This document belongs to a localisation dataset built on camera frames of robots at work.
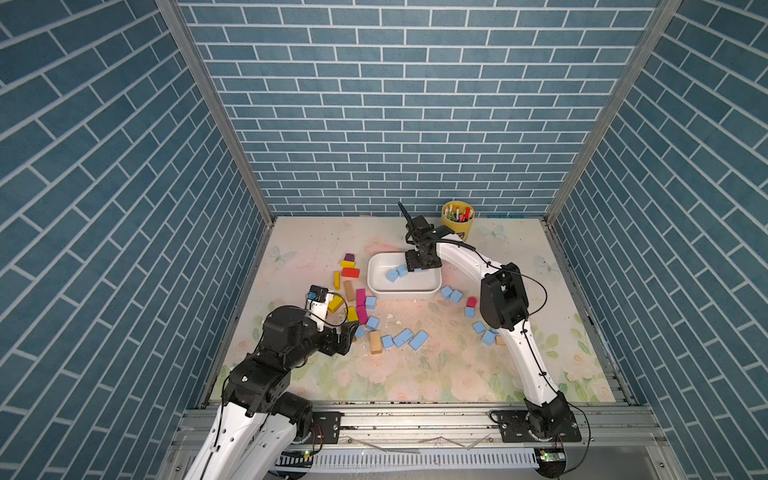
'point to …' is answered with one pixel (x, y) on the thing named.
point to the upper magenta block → (361, 297)
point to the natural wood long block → (349, 291)
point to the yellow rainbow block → (335, 303)
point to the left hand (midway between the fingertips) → (350, 319)
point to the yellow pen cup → (458, 215)
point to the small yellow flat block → (347, 264)
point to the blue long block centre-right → (419, 340)
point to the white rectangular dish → (378, 265)
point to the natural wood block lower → (375, 342)
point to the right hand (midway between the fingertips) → (419, 265)
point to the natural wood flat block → (499, 340)
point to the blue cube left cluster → (392, 275)
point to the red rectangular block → (350, 272)
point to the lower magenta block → (362, 314)
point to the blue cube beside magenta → (371, 302)
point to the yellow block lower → (352, 314)
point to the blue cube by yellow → (373, 323)
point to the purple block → (349, 257)
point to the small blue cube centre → (387, 341)
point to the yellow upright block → (337, 280)
